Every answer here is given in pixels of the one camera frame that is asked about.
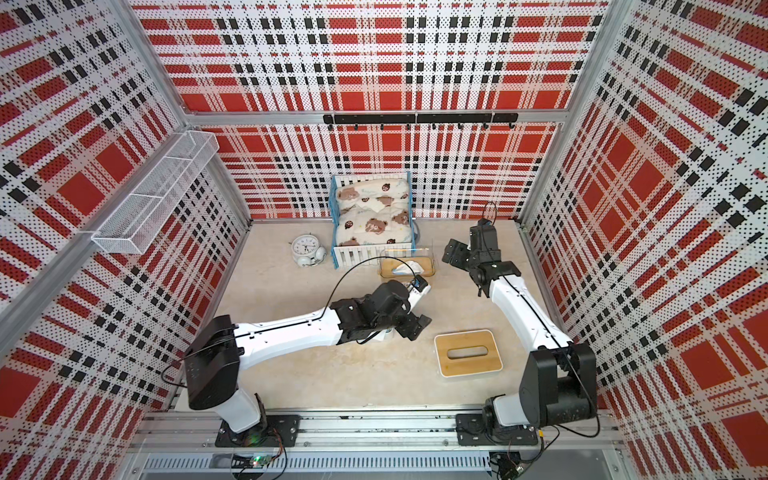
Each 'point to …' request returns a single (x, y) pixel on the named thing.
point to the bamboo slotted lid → (390, 267)
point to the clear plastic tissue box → (407, 252)
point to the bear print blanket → (357, 226)
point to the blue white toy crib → (364, 255)
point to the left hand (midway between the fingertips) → (422, 310)
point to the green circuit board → (257, 460)
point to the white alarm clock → (306, 250)
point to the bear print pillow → (374, 193)
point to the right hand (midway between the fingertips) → (460, 251)
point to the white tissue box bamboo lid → (465, 353)
